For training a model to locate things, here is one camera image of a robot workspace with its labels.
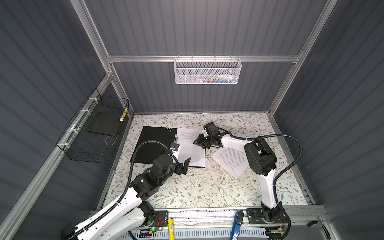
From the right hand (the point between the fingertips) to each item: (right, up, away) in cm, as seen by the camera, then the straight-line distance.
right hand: (195, 144), depth 97 cm
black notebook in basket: (-45, +14, -22) cm, 52 cm away
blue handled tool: (+21, -34, -27) cm, 48 cm away
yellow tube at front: (-11, -36, -28) cm, 47 cm away
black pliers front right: (+61, -35, -25) cm, 75 cm away
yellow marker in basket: (-40, +18, -16) cm, 46 cm away
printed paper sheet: (-6, +4, +8) cm, 11 cm away
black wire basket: (-50, +7, -25) cm, 56 cm away
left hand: (-6, -3, -23) cm, 24 cm away
